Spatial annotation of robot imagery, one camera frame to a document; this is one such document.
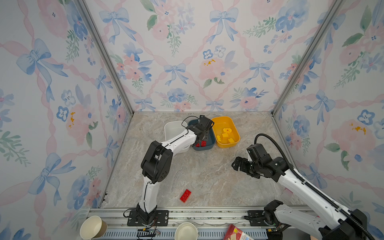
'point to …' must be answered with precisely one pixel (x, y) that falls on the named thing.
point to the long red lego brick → (185, 195)
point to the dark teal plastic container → (211, 138)
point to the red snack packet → (233, 232)
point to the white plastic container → (173, 128)
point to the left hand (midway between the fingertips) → (203, 132)
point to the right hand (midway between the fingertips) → (237, 166)
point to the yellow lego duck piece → (227, 130)
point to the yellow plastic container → (221, 122)
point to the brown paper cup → (93, 227)
